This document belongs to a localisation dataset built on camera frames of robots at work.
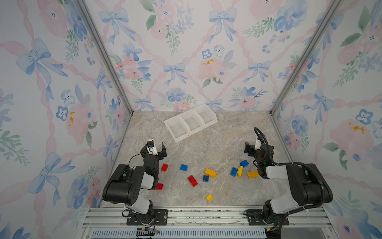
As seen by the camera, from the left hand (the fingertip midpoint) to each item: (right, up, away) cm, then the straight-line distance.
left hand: (155, 143), depth 89 cm
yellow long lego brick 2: (+58, -18, -2) cm, 61 cm away
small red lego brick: (+5, -15, +1) cm, 16 cm away
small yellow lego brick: (+31, -28, -10) cm, 43 cm away
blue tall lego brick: (+54, -13, +2) cm, 56 cm away
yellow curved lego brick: (+50, -17, -2) cm, 53 cm away
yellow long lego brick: (+33, -18, 0) cm, 38 cm away
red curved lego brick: (+23, -21, -4) cm, 31 cm away
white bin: (+11, +10, +20) cm, 25 cm away
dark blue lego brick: (+30, -20, -4) cm, 36 cm away
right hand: (+62, 0, +4) cm, 62 cm away
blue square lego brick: (+47, -17, -2) cm, 50 cm away
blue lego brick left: (+17, -16, +4) cm, 23 cm away
